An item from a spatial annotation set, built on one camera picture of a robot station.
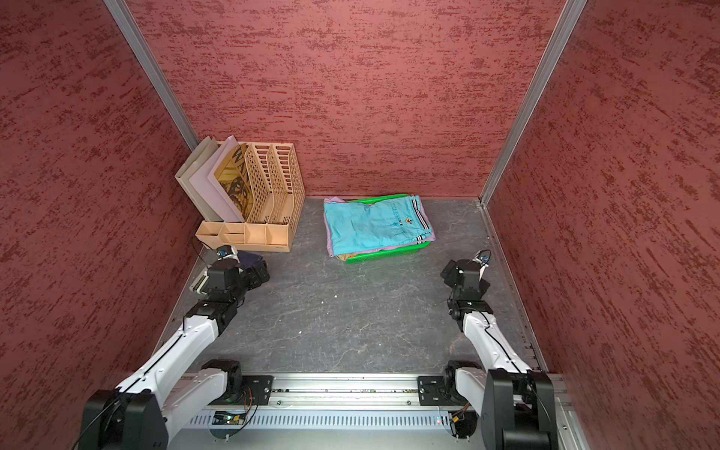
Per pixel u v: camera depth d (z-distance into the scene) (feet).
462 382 2.00
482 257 2.46
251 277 2.50
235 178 3.27
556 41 2.49
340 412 2.34
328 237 3.10
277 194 3.69
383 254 2.99
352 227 3.10
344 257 2.93
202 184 2.95
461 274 2.15
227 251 2.43
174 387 1.58
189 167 2.89
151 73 2.67
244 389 2.39
